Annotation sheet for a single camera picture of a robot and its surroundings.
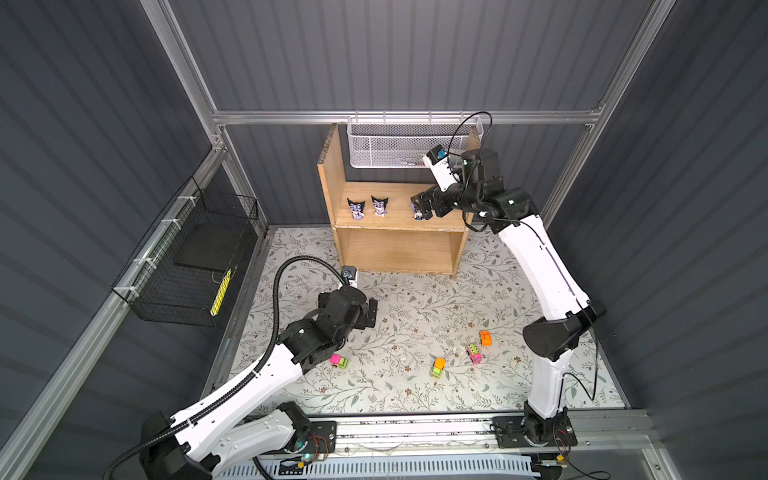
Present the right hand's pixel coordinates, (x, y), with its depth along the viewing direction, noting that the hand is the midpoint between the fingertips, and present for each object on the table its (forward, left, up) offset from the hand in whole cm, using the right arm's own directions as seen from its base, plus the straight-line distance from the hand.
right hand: (430, 190), depth 74 cm
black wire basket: (-18, +61, -10) cm, 65 cm away
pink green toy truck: (-28, -13, -37) cm, 48 cm away
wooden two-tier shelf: (0, +15, -12) cm, 19 cm away
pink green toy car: (-30, +25, -37) cm, 54 cm away
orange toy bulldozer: (-22, -18, -38) cm, 48 cm away
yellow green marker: (-27, +49, -10) cm, 57 cm away
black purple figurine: (+1, +19, -7) cm, 21 cm away
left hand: (-20, +19, -18) cm, 33 cm away
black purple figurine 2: (+3, +13, -8) cm, 16 cm away
